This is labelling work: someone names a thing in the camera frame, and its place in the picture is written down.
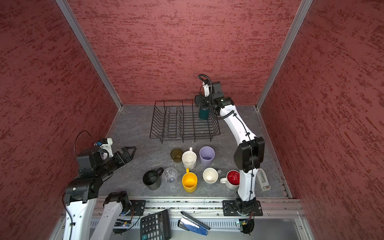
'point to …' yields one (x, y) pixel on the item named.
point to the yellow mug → (189, 180)
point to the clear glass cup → (170, 175)
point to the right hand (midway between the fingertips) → (201, 100)
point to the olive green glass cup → (176, 155)
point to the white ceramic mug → (189, 158)
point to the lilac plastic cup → (206, 154)
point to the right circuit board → (247, 225)
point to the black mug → (152, 179)
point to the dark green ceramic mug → (204, 114)
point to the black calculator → (155, 226)
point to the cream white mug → (211, 175)
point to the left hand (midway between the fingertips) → (131, 155)
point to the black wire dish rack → (179, 119)
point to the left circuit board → (122, 223)
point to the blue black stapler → (188, 223)
